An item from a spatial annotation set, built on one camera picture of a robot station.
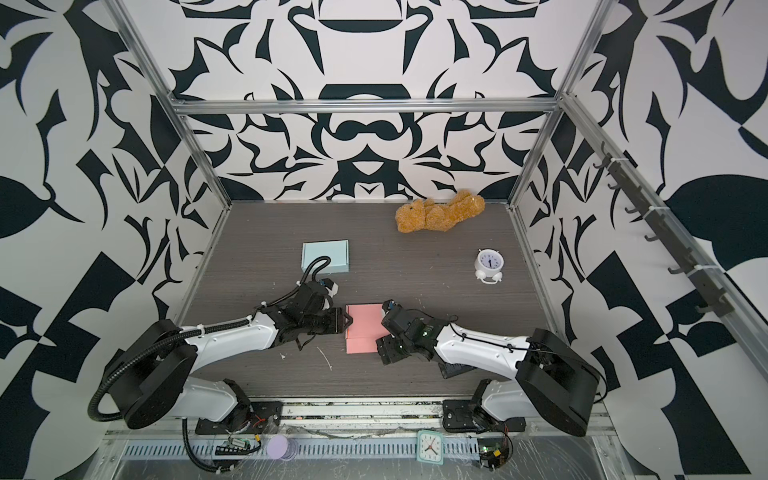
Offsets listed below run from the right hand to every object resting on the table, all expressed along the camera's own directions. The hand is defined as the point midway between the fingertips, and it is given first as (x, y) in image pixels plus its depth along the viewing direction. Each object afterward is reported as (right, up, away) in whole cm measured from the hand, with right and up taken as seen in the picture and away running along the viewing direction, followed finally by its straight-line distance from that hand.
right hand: (389, 344), depth 84 cm
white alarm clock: (+33, +21, +16) cm, 43 cm away
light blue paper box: (-17, +25, +18) cm, 35 cm away
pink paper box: (-7, +4, +1) cm, 8 cm away
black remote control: (+16, -6, -3) cm, 17 cm away
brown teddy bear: (+13, +37, +20) cm, 45 cm away
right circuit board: (+24, -20, -13) cm, 34 cm away
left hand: (-11, +7, +2) cm, 13 cm away
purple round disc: (-23, -14, -20) cm, 34 cm away
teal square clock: (+9, -18, -15) cm, 25 cm away
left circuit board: (-36, -20, -12) cm, 43 cm away
